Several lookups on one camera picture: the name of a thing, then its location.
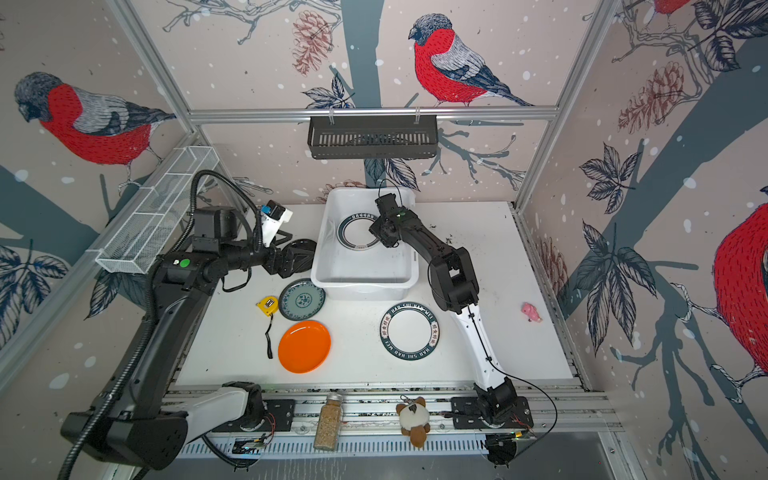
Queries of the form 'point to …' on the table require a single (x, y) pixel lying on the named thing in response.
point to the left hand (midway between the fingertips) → (296, 243)
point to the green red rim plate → (354, 232)
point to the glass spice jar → (328, 423)
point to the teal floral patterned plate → (300, 299)
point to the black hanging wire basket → (373, 137)
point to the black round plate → (305, 244)
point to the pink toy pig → (531, 311)
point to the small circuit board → (247, 446)
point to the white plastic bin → (349, 262)
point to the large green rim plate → (409, 331)
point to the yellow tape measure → (269, 306)
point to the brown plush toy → (414, 418)
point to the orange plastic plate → (304, 346)
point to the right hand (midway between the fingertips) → (374, 234)
